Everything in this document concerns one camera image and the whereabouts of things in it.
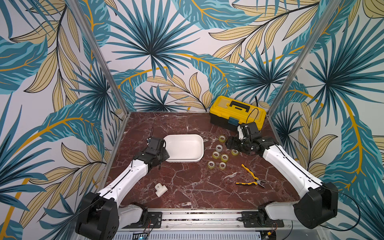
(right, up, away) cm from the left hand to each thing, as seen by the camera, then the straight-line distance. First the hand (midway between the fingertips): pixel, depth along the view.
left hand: (165, 155), depth 85 cm
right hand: (+37, +7, -2) cm, 38 cm away
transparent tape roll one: (+36, +8, +18) cm, 41 cm away
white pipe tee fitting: (-1, -17, -5) cm, 18 cm away
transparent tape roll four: (+30, -1, +11) cm, 32 cm away
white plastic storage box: (+11, +4, +3) cm, 12 cm away
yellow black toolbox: (+40, +25, +13) cm, 49 cm away
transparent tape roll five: (+36, -3, +10) cm, 37 cm away
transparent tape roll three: (+43, 0, +12) cm, 44 cm away
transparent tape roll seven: (+34, -8, +6) cm, 35 cm away
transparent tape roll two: (+33, +2, +15) cm, 36 cm away
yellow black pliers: (+53, -15, +1) cm, 55 cm away
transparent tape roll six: (+27, -7, +7) cm, 29 cm away
